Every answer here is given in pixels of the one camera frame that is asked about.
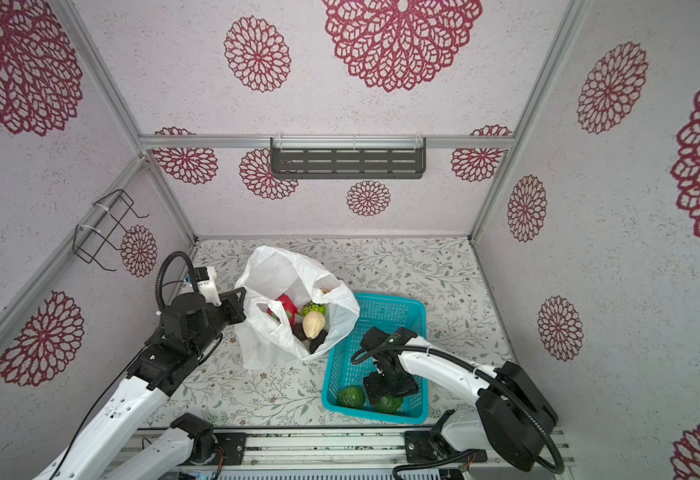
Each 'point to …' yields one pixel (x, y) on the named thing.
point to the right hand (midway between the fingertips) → (382, 395)
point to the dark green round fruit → (388, 404)
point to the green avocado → (352, 396)
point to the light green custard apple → (313, 307)
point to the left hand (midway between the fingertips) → (245, 295)
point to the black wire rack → (105, 221)
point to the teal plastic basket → (387, 311)
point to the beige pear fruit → (313, 323)
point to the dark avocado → (317, 342)
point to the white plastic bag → (266, 338)
